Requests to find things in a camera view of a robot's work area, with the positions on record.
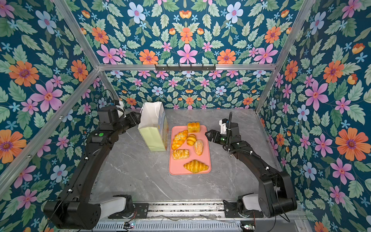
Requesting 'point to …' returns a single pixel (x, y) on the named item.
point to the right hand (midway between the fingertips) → (210, 133)
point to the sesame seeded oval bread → (198, 147)
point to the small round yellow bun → (191, 139)
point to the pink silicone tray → (190, 152)
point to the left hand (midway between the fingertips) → (138, 111)
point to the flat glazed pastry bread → (180, 154)
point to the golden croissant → (195, 166)
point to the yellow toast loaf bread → (193, 127)
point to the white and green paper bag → (153, 124)
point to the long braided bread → (178, 138)
